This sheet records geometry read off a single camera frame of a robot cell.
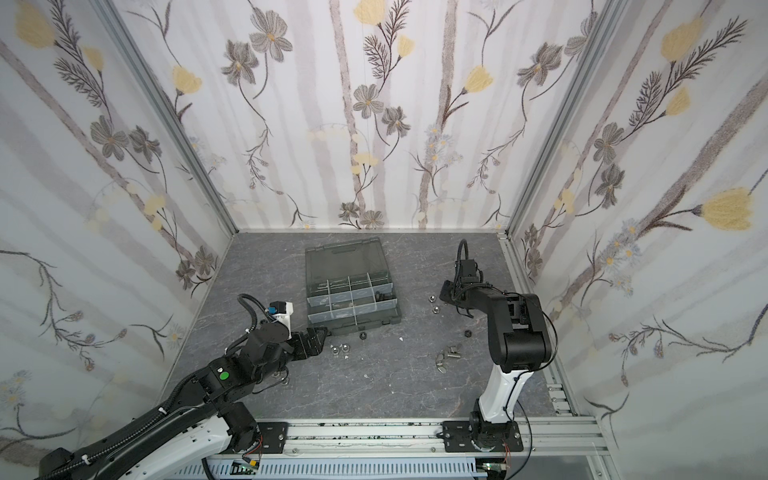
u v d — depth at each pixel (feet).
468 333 3.05
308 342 2.25
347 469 2.31
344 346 2.92
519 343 1.66
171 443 1.61
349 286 3.24
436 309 3.22
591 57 2.46
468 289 2.28
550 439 2.46
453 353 2.90
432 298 3.30
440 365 2.81
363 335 3.02
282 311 2.25
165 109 2.76
